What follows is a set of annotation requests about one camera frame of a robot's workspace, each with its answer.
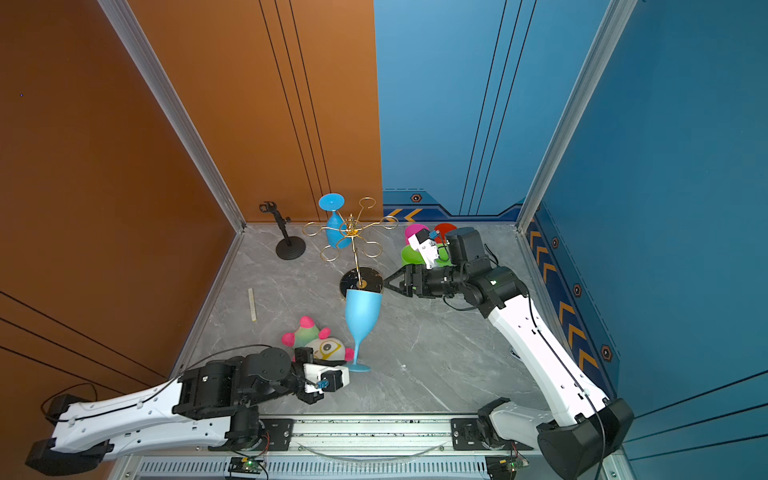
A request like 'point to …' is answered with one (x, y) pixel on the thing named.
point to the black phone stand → (291, 248)
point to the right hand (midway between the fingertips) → (391, 285)
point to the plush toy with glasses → (323, 347)
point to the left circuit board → (248, 465)
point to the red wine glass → (444, 229)
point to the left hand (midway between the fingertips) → (343, 357)
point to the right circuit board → (503, 467)
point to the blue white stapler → (515, 354)
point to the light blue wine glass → (363, 311)
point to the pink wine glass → (413, 229)
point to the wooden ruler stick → (252, 304)
